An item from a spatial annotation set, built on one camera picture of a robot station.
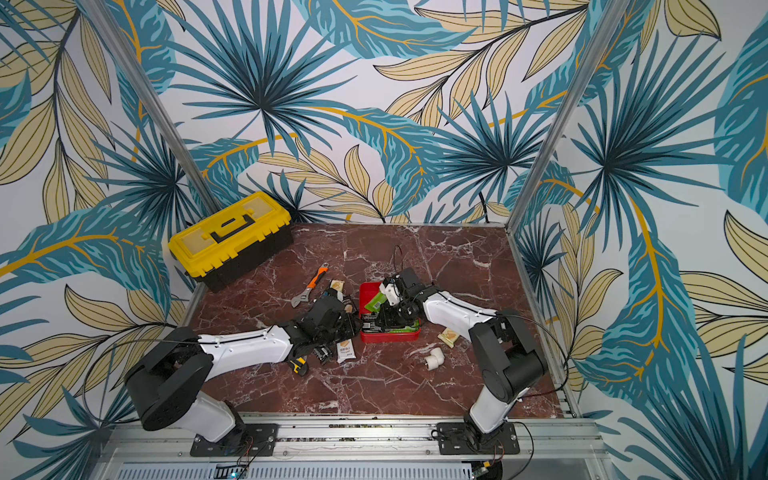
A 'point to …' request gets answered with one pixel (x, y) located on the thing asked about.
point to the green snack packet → (374, 304)
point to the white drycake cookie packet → (345, 351)
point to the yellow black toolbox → (232, 241)
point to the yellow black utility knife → (298, 363)
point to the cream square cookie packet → (448, 336)
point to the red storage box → (367, 293)
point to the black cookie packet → (323, 354)
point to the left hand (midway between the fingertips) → (360, 327)
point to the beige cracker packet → (337, 284)
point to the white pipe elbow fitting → (436, 359)
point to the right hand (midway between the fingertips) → (379, 321)
